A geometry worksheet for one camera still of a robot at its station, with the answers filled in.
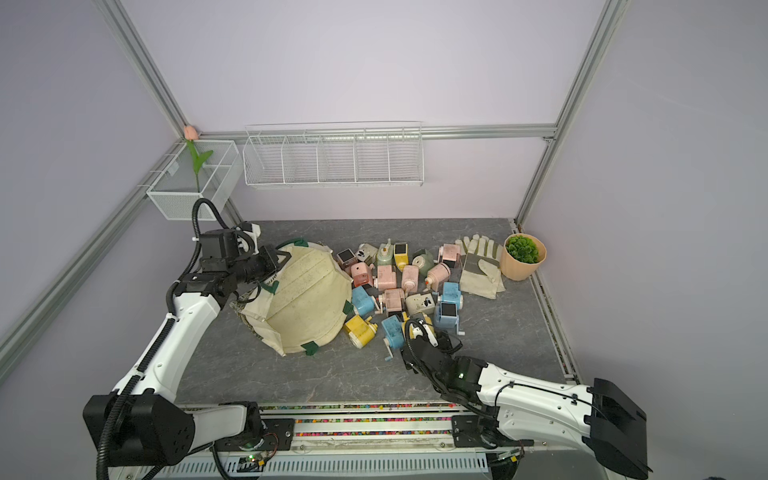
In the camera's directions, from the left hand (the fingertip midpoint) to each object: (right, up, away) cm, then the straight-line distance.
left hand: (291, 256), depth 78 cm
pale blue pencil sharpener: (+43, -18, +10) cm, 47 cm away
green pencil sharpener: (+24, 0, +24) cm, 34 cm away
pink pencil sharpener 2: (+16, -6, +21) cm, 27 cm away
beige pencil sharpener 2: (+35, -15, +14) cm, 41 cm away
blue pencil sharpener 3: (+27, -23, +7) cm, 36 cm away
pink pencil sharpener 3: (+24, -8, +21) cm, 33 cm away
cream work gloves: (+58, -5, +27) cm, 64 cm away
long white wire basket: (+7, +33, +19) cm, 39 cm away
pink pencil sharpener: (+11, -1, +22) cm, 25 cm away
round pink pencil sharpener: (+41, -6, +18) cm, 46 cm away
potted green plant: (+69, 0, +19) cm, 71 cm away
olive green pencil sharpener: (+37, -3, +22) cm, 43 cm away
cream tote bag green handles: (-3, -16, +19) cm, 25 cm away
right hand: (+34, -22, +3) cm, 40 cm away
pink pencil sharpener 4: (+32, -8, +18) cm, 38 cm away
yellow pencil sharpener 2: (+17, -23, +9) cm, 30 cm away
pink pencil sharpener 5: (+27, -14, +15) cm, 34 cm away
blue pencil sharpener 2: (+17, -15, +15) cm, 27 cm away
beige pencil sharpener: (+17, 0, +27) cm, 32 cm away
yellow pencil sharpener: (+29, 0, +24) cm, 38 cm away
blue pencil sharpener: (+45, -12, +16) cm, 49 cm away
